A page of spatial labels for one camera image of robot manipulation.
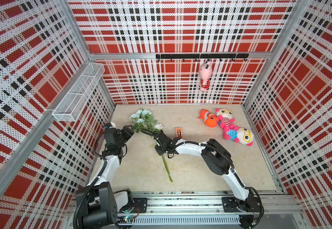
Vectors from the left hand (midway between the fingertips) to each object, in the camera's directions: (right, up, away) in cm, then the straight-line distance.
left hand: (132, 128), depth 87 cm
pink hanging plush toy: (+46, +37, +5) cm, 59 cm away
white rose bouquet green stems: (+1, +4, +21) cm, 21 cm away
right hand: (+17, -13, +10) cm, 23 cm away
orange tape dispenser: (+29, -4, +10) cm, 31 cm away
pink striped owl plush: (+64, +7, +18) cm, 67 cm away
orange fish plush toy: (+52, +5, +14) cm, 54 cm away
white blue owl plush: (+72, -5, +7) cm, 73 cm away
